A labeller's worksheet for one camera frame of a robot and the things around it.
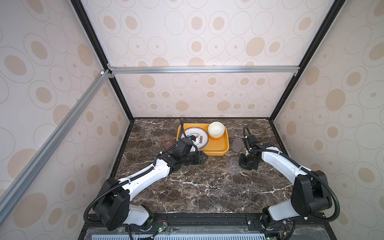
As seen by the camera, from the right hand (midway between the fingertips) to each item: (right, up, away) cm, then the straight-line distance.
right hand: (241, 165), depth 87 cm
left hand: (-20, +7, -10) cm, 23 cm away
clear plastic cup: (-3, -2, +5) cm, 6 cm away
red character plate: (-23, +17, +19) cm, 34 cm away
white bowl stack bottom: (-13, +21, +17) cm, 30 cm away
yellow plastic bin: (-14, +9, +16) cm, 23 cm away
